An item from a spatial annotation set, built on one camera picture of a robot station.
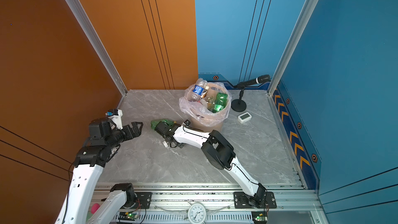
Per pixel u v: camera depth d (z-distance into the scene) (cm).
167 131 72
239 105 110
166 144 89
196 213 67
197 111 71
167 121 98
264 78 85
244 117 102
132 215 70
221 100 79
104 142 53
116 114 64
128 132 63
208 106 84
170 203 73
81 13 79
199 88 81
